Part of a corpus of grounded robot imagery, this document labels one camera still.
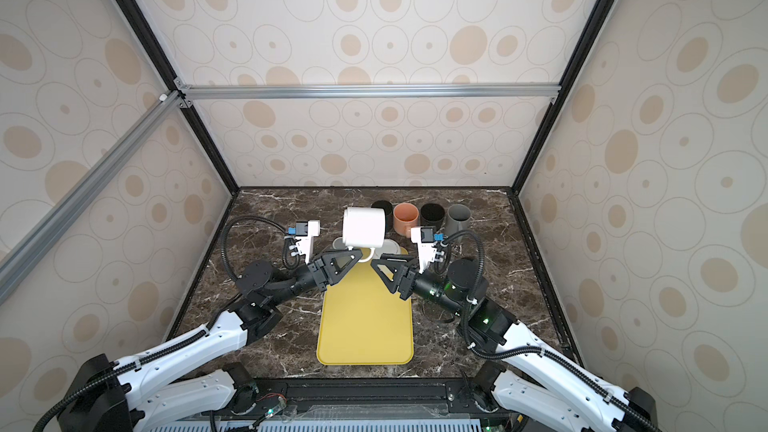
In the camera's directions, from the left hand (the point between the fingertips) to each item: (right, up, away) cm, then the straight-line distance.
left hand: (363, 261), depth 59 cm
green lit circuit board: (-21, -36, +13) cm, 44 cm away
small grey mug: (-11, 0, +33) cm, 34 cm away
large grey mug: (+27, +8, +38) cm, 48 cm away
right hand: (+3, -1, +4) cm, 5 cm away
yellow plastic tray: (-3, -22, +26) cm, 34 cm away
